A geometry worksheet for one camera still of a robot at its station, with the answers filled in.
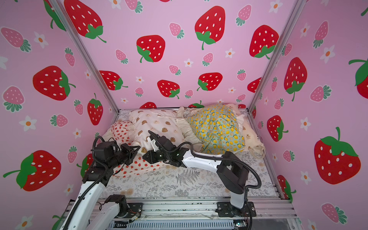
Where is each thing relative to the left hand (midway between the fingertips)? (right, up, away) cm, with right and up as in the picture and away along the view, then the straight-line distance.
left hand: (141, 145), depth 75 cm
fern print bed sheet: (+18, -23, +9) cm, 30 cm away
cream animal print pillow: (+68, -2, +17) cm, 70 cm away
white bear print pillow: (+11, +12, +23) cm, 28 cm away
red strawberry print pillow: (-23, +5, +22) cm, 32 cm away
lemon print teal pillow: (+42, +9, +7) cm, 44 cm away
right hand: (0, -8, -3) cm, 9 cm away
